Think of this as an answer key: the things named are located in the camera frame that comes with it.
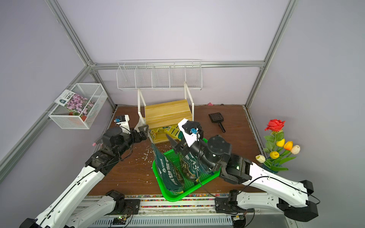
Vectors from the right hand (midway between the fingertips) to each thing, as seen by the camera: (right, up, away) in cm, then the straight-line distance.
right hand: (176, 128), depth 53 cm
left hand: (-20, -1, +20) cm, 28 cm away
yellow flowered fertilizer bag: (-16, -7, +44) cm, 47 cm away
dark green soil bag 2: (+7, -19, +11) cm, 23 cm away
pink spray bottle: (-47, -10, +24) cm, 54 cm away
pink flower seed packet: (-54, +11, +20) cm, 58 cm away
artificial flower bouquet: (+48, -12, +15) cm, 51 cm away
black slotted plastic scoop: (+27, +4, +56) cm, 62 cm away
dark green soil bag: (-4, -20, +8) cm, 22 cm away
